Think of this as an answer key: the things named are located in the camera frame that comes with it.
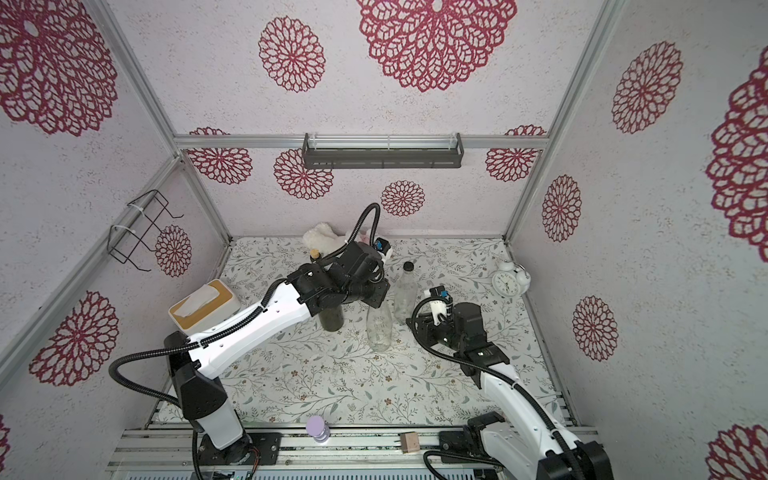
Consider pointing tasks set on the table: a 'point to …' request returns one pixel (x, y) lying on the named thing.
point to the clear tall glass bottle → (379, 327)
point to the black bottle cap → (408, 266)
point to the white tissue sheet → (196, 300)
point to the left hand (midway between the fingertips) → (381, 289)
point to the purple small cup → (317, 428)
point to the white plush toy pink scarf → (323, 238)
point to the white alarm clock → (512, 280)
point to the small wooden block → (410, 442)
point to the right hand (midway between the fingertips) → (412, 316)
